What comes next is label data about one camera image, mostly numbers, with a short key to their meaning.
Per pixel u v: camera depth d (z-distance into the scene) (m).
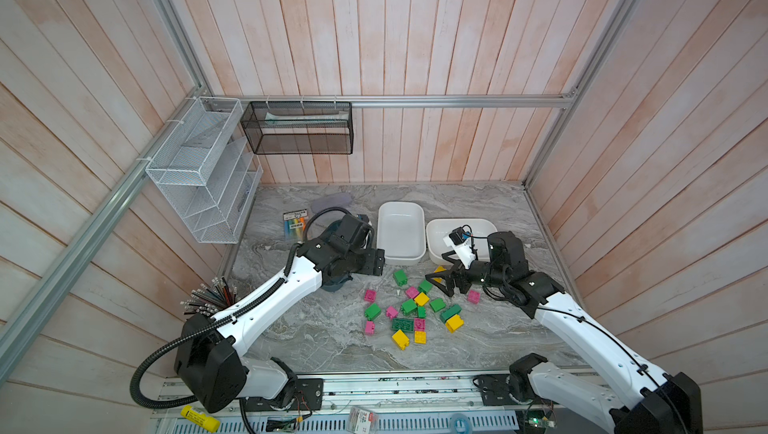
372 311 0.87
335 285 0.92
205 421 0.69
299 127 1.03
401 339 0.80
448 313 0.84
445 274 0.66
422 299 0.88
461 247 0.66
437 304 0.88
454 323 0.83
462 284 0.66
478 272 0.65
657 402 0.39
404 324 0.83
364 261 0.70
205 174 0.68
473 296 0.88
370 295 0.90
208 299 0.76
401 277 0.93
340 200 1.14
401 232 1.05
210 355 0.39
